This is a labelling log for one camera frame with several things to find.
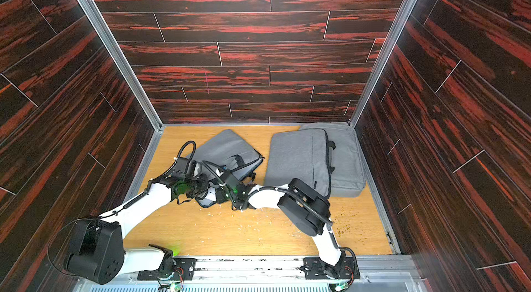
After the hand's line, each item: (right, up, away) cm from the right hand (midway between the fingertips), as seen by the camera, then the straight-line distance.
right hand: (219, 188), depth 91 cm
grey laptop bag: (+2, +17, +11) cm, 20 cm away
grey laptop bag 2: (+39, +15, +6) cm, 42 cm away
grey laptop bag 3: (+56, +4, -2) cm, 56 cm away
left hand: (-2, +2, -2) cm, 4 cm away
